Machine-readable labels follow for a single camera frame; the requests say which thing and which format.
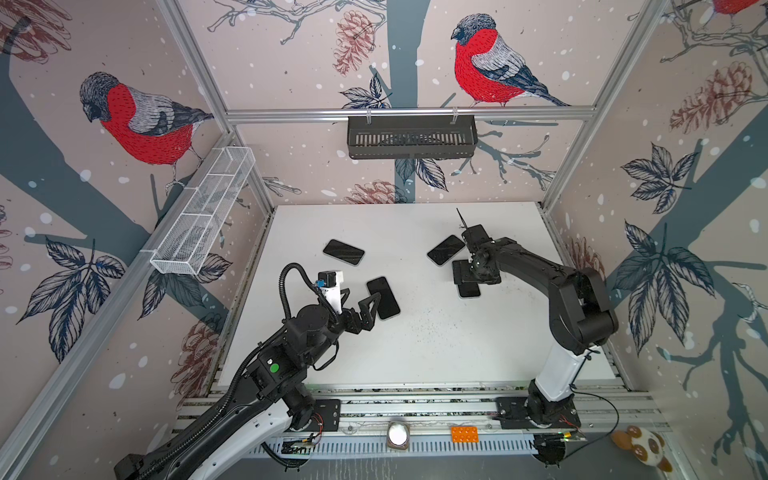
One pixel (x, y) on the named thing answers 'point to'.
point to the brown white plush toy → (646, 445)
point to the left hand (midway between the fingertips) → (370, 289)
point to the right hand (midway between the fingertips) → (469, 274)
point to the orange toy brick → (465, 434)
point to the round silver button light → (398, 436)
